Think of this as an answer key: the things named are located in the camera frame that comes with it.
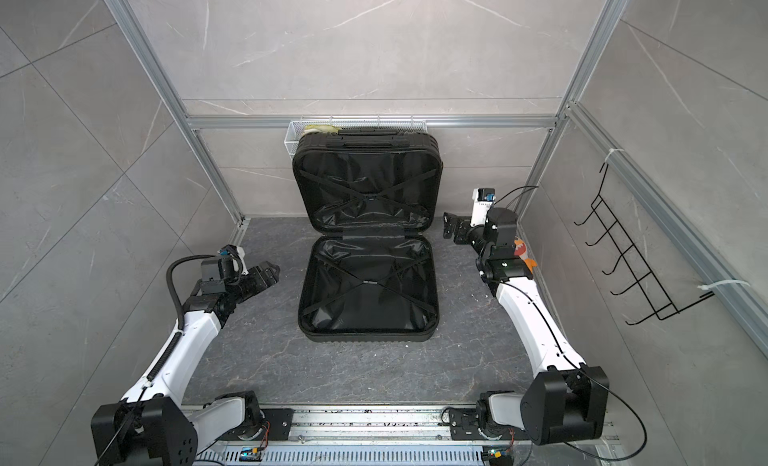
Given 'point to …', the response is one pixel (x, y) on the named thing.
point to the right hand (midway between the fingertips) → (463, 213)
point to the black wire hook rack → (661, 308)
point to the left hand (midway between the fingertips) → (269, 269)
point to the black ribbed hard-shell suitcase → (368, 199)
